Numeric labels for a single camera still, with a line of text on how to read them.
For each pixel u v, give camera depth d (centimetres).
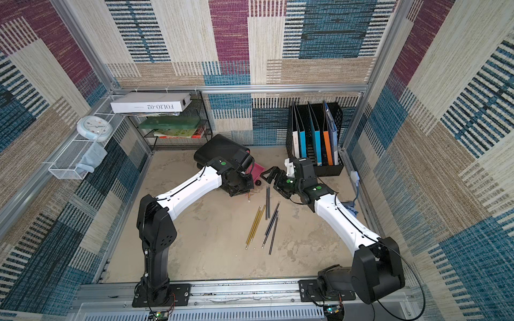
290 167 76
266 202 99
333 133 85
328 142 91
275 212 94
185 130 102
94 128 75
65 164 66
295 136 86
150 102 79
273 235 88
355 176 78
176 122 99
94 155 69
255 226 89
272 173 72
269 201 99
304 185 63
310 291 74
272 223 91
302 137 87
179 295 73
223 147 102
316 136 88
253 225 91
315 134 87
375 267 40
